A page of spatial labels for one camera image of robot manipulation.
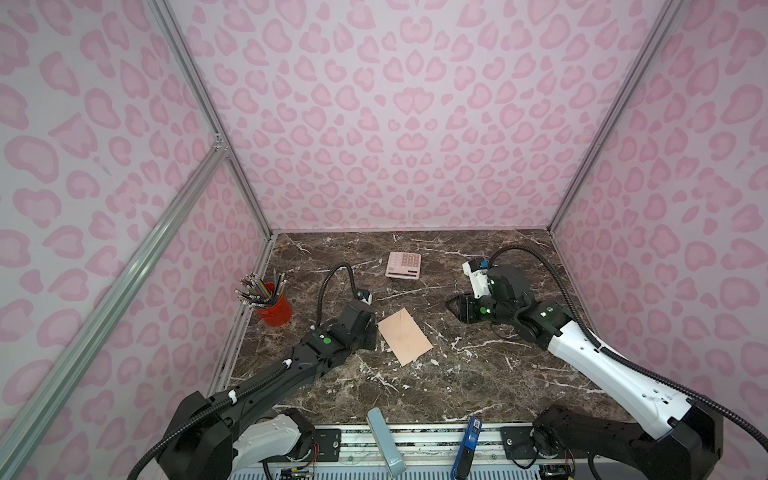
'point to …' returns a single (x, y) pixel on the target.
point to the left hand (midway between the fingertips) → (373, 321)
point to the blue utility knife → (464, 457)
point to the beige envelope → (404, 336)
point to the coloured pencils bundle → (255, 291)
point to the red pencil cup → (279, 310)
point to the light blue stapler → (385, 443)
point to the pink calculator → (404, 265)
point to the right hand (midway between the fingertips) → (452, 302)
